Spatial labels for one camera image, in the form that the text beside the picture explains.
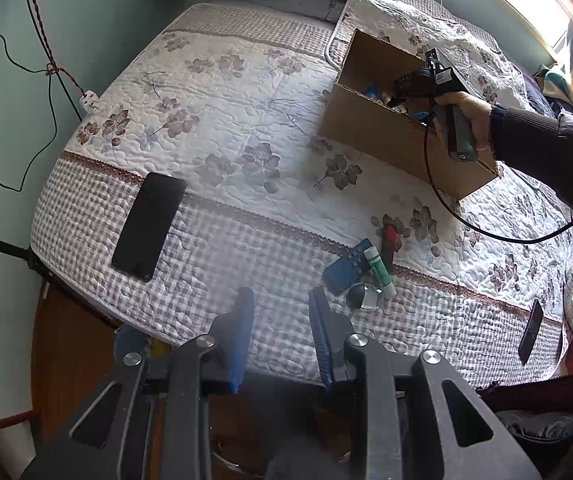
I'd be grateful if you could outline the clear glass bottle black cap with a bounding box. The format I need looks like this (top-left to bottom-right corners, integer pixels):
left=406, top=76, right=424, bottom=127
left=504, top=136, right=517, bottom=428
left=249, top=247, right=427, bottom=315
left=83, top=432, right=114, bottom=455
left=346, top=283, right=383, bottom=312

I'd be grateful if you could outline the blue calculator remote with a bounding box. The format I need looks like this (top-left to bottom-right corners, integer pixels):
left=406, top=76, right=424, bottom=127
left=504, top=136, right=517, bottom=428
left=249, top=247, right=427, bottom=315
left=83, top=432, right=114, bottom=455
left=322, top=238, right=372, bottom=296

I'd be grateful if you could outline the green white glue tube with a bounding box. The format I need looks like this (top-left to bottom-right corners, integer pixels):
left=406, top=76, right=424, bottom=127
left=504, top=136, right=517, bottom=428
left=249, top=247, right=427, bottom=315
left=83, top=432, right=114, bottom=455
left=363, top=246, right=397, bottom=300

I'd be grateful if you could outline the red black lighter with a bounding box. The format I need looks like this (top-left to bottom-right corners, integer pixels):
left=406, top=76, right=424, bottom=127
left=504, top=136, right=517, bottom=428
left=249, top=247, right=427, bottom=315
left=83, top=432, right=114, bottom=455
left=381, top=224, right=401, bottom=273

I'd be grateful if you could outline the person's right forearm dark sleeve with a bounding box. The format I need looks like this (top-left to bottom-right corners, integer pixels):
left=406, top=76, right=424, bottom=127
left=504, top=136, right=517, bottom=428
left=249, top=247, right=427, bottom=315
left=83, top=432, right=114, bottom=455
left=489, top=106, right=573, bottom=208

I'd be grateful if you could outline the person's right hand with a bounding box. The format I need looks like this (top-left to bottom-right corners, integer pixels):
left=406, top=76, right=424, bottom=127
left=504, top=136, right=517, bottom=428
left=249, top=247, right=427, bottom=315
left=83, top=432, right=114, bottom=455
left=435, top=91, right=492, bottom=151

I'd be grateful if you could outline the folded floral quilt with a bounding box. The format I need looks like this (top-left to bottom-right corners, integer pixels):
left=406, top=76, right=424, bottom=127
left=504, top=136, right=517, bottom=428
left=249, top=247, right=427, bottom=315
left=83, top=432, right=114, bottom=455
left=325, top=0, right=531, bottom=110

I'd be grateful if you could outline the brown cardboard box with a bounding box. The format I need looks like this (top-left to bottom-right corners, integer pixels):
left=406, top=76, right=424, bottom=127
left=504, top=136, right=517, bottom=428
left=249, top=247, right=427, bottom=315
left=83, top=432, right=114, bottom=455
left=319, top=29, right=498, bottom=200

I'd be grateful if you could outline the grey folded duvet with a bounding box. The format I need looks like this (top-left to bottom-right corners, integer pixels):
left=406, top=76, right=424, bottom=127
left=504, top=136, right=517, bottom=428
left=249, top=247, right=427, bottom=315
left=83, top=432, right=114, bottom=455
left=523, top=74, right=557, bottom=118

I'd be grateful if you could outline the black smartphone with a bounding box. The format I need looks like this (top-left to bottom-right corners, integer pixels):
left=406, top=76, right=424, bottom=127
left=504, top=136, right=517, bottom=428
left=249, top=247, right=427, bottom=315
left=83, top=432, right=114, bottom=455
left=112, top=172, right=187, bottom=283

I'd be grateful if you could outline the floral quilted bedspread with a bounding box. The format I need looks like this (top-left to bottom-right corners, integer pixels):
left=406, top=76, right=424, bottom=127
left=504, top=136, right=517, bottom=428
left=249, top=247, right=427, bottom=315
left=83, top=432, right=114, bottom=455
left=30, top=3, right=573, bottom=386

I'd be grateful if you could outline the black remote control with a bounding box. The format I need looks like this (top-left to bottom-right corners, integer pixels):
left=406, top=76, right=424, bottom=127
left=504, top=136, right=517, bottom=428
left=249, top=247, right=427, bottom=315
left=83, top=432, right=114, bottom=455
left=517, top=299, right=543, bottom=365

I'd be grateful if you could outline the black tripod rod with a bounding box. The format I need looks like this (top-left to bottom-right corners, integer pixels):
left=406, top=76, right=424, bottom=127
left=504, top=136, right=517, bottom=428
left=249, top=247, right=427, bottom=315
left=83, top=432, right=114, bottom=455
left=0, top=216, right=117, bottom=331

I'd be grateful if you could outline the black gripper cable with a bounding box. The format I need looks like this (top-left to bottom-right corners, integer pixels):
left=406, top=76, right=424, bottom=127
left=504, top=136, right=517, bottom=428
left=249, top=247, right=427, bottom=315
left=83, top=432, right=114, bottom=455
left=421, top=109, right=573, bottom=246

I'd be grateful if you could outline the black cable on wall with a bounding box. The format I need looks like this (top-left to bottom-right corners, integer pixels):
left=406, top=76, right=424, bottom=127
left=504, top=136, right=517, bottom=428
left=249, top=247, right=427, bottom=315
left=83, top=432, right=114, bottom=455
left=0, top=0, right=86, bottom=204

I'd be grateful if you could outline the red twisted cord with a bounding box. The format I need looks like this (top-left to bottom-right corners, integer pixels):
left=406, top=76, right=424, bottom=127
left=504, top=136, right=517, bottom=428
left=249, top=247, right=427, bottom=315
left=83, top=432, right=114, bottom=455
left=23, top=0, right=88, bottom=99

